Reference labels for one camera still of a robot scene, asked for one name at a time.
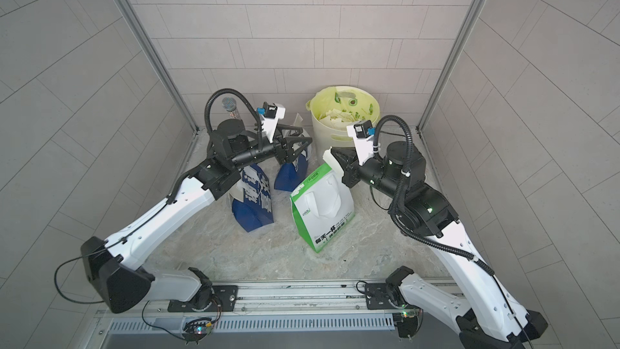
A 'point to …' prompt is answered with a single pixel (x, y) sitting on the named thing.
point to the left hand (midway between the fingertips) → (310, 136)
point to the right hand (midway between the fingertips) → (331, 152)
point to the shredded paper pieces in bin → (337, 119)
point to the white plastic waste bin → (325, 136)
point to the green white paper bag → (322, 205)
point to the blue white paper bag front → (251, 199)
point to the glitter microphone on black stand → (229, 104)
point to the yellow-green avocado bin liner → (349, 98)
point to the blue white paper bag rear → (292, 177)
